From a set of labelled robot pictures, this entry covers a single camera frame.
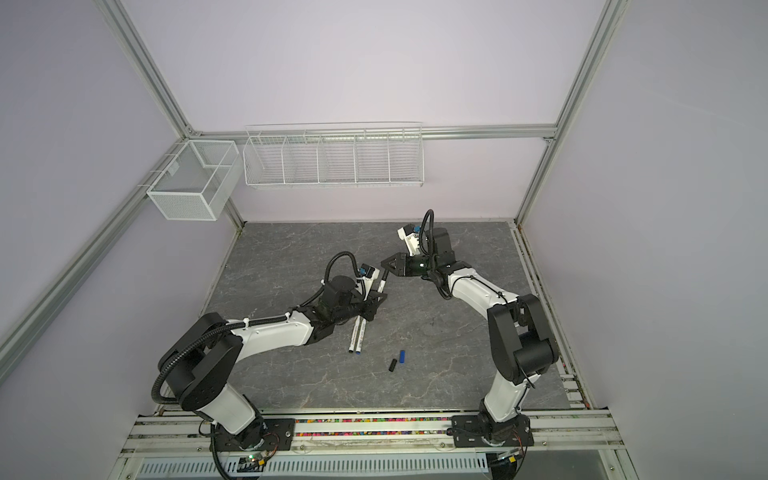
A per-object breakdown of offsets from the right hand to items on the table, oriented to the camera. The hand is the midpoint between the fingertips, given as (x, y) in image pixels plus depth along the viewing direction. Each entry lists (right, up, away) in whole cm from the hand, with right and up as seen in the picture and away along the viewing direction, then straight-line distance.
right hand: (384, 266), depth 87 cm
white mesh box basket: (-61, +27, +10) cm, 67 cm away
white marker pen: (0, -4, -2) cm, 5 cm away
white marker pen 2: (-9, -21, +4) cm, 24 cm away
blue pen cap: (+5, -27, 0) cm, 27 cm away
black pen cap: (+2, -28, -2) cm, 29 cm away
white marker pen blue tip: (-7, -22, +3) cm, 23 cm away
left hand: (0, -9, 0) cm, 9 cm away
